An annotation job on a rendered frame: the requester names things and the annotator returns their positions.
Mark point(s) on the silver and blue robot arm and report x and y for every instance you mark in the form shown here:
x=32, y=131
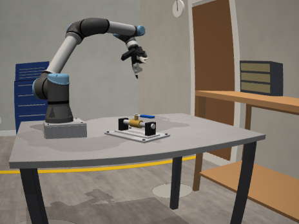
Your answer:
x=55, y=88

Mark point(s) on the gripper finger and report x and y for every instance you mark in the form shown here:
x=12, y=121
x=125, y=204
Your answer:
x=138, y=57
x=136, y=68

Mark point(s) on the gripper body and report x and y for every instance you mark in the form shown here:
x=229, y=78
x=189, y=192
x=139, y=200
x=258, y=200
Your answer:
x=140, y=51

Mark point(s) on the ball valve with blue lever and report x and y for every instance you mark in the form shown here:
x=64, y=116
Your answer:
x=150, y=127

